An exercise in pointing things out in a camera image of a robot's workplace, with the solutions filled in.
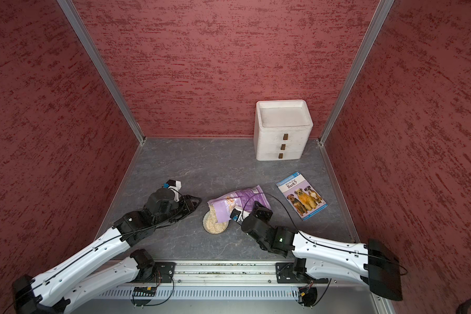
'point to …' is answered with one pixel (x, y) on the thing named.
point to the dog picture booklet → (305, 200)
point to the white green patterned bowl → (212, 226)
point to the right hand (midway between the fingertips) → (258, 206)
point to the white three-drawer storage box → (282, 129)
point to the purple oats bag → (245, 199)
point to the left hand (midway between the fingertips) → (199, 205)
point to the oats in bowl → (209, 222)
